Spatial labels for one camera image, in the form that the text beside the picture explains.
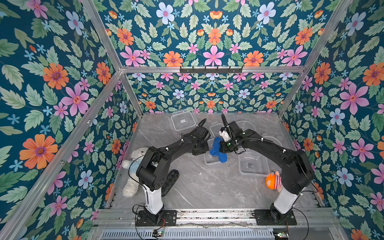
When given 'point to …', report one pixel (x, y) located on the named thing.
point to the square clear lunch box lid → (183, 120)
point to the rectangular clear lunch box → (209, 159)
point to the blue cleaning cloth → (215, 150)
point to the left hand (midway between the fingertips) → (208, 149)
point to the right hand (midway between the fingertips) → (223, 146)
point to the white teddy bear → (131, 187)
